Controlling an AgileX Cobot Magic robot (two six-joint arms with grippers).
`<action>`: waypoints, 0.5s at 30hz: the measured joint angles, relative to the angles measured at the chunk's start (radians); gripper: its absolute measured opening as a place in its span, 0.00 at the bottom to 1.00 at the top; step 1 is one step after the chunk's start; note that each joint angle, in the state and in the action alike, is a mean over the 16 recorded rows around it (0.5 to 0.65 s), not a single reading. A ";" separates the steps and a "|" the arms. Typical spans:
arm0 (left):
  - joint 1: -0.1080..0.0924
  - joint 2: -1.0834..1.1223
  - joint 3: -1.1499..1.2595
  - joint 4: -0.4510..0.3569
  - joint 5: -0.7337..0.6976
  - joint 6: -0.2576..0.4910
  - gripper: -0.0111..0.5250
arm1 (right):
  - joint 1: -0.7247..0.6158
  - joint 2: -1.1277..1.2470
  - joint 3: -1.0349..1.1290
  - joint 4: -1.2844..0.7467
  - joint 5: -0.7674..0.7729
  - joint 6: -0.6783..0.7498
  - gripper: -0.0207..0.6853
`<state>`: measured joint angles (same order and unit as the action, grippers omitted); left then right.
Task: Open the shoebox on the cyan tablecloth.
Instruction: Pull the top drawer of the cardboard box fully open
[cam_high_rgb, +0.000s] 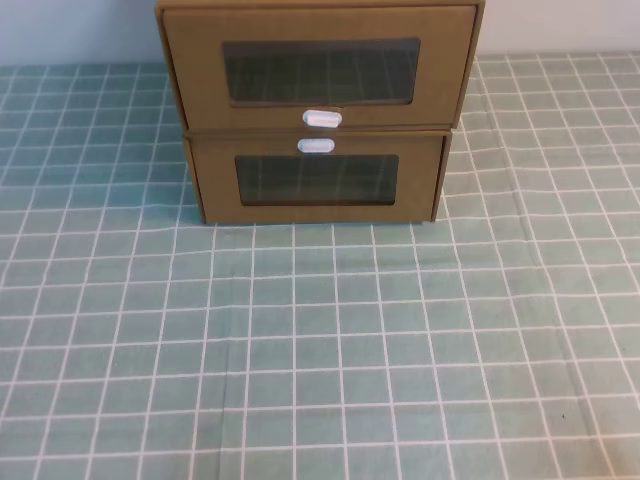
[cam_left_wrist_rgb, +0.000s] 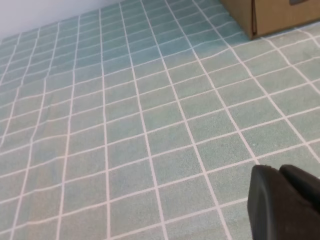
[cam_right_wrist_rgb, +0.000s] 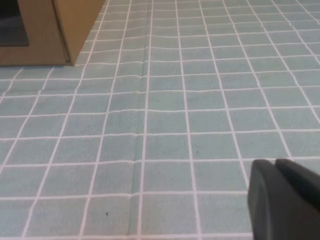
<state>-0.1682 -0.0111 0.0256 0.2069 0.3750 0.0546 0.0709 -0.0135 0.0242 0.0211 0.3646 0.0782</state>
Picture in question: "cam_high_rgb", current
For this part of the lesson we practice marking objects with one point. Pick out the brown cardboard drawer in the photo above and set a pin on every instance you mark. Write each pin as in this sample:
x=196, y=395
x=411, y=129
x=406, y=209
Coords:
x=240, y=65
x=370, y=177

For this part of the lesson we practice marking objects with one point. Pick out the brown cardboard shoebox shell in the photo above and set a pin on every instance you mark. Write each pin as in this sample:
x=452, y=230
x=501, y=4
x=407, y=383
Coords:
x=318, y=111

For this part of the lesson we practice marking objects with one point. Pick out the cyan checkered tablecloth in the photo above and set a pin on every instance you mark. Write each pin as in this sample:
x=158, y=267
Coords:
x=499, y=342

